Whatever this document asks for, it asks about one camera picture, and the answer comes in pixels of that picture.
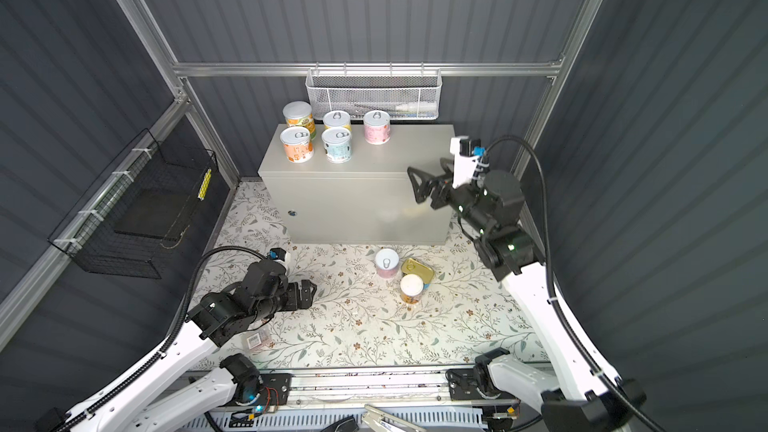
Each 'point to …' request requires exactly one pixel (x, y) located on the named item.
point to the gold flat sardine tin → (411, 266)
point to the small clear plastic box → (258, 341)
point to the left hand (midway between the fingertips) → (302, 288)
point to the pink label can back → (387, 262)
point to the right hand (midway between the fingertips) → (429, 168)
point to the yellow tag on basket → (205, 184)
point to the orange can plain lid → (411, 287)
